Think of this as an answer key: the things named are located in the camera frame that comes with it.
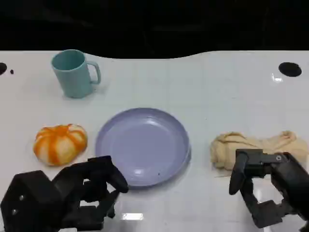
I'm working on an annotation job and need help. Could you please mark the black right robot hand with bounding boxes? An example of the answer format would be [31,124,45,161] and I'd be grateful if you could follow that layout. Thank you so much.
[228,148,309,229]

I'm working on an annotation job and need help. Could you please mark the beige towel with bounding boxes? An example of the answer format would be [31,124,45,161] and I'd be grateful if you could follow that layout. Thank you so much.
[209,130,309,171]

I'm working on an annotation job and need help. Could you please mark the pale green mug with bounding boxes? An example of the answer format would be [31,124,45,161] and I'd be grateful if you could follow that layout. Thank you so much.
[51,49,101,99]

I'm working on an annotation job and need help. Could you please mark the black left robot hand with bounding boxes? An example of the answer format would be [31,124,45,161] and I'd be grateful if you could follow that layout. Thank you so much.
[52,155,129,231]

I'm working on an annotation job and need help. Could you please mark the orange and white toy bread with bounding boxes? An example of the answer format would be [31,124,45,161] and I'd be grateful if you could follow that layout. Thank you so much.
[33,123,88,167]

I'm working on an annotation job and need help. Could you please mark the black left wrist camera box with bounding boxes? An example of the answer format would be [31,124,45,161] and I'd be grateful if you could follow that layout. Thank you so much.
[0,170,60,232]

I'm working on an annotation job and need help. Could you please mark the large black table grommet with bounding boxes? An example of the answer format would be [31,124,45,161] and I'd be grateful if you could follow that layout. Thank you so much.
[278,62,302,77]

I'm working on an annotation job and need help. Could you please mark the lilac plate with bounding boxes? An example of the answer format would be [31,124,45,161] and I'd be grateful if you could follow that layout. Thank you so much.
[95,107,191,189]

